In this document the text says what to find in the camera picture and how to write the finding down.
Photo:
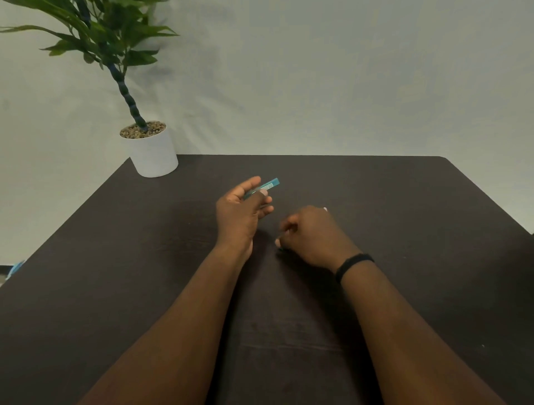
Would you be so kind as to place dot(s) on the black wristband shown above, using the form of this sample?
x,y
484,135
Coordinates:
x,y
354,263

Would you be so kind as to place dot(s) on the person's right hand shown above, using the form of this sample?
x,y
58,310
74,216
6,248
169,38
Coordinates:
x,y
317,240

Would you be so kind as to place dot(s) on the blue object on floor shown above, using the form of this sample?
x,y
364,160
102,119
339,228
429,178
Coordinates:
x,y
16,269

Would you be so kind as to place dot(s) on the person's left forearm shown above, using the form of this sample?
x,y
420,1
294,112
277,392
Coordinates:
x,y
175,334

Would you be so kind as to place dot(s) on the person's left hand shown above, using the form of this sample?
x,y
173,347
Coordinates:
x,y
238,221

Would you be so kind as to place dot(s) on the green artificial plant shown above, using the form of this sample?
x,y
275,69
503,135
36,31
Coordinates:
x,y
108,33

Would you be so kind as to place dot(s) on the white plant pot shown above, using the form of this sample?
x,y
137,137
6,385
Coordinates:
x,y
154,156

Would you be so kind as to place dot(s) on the teal pen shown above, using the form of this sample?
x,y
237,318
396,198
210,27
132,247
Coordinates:
x,y
267,185

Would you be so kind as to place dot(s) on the person's right forearm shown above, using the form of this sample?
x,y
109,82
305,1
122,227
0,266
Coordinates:
x,y
413,342

